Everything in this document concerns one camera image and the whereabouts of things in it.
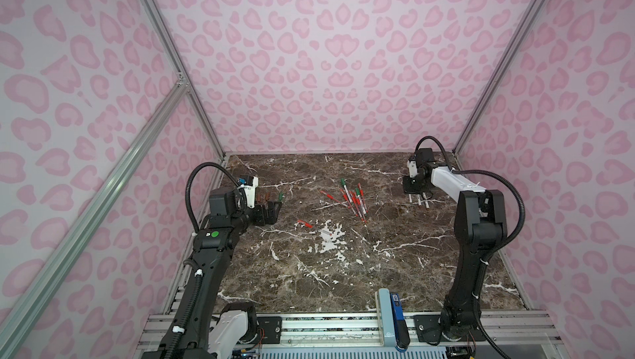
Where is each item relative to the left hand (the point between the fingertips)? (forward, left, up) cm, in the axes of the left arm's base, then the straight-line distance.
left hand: (268, 199), depth 78 cm
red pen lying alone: (+2, -11, -22) cm, 25 cm away
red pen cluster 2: (+16, -30, -21) cm, 40 cm away
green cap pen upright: (+23, -26, -23) cm, 41 cm away
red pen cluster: (+14, -34, -22) cm, 42 cm away
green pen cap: (+16, +1, -21) cm, 27 cm away
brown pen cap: (+16, +7, -21) cm, 27 cm away
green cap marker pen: (+12, -52, -19) cm, 57 cm away
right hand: (+16, -53, -17) cm, 58 cm away
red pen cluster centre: (+13, -30, -22) cm, 39 cm away
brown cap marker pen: (+11, -59, -21) cm, 63 cm away
